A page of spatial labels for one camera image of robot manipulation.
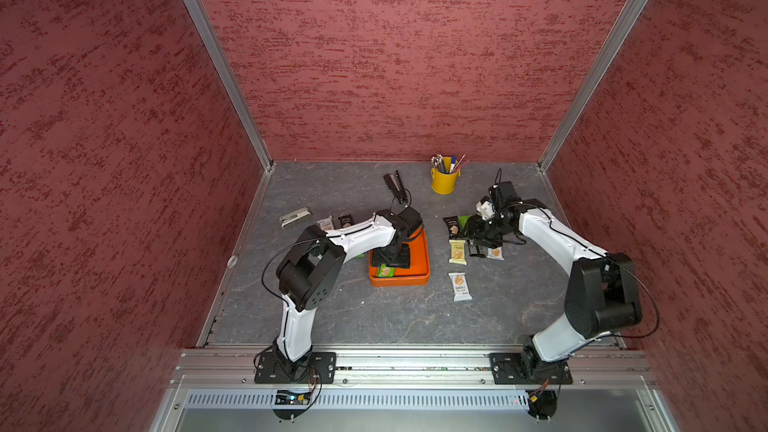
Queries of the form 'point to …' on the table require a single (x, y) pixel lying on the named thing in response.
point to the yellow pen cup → (444, 183)
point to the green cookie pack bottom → (384, 271)
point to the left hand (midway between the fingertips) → (391, 269)
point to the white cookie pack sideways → (495, 253)
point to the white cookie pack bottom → (459, 286)
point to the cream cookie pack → (457, 248)
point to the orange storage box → (418, 272)
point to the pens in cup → (448, 165)
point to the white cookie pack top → (326, 224)
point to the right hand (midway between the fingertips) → (466, 241)
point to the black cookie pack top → (453, 227)
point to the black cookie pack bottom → (345, 220)
